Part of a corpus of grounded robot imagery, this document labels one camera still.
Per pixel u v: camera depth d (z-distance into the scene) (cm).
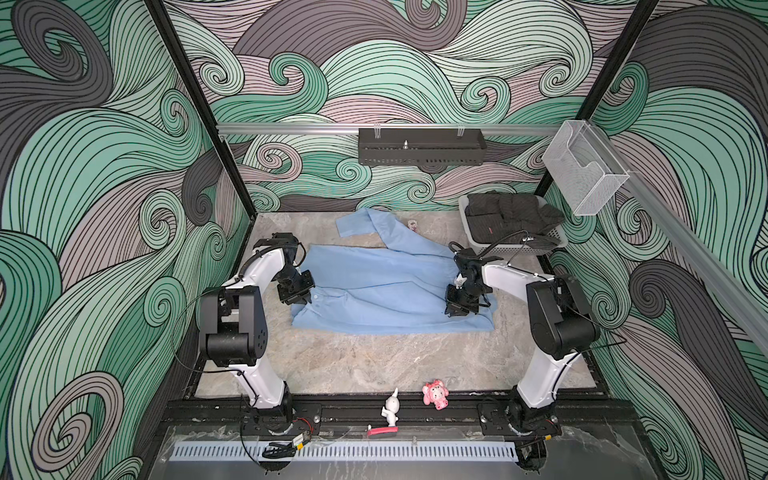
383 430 67
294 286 83
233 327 48
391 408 73
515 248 100
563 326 49
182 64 79
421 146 96
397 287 97
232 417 73
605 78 82
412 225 110
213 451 70
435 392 75
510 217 110
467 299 81
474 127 95
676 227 62
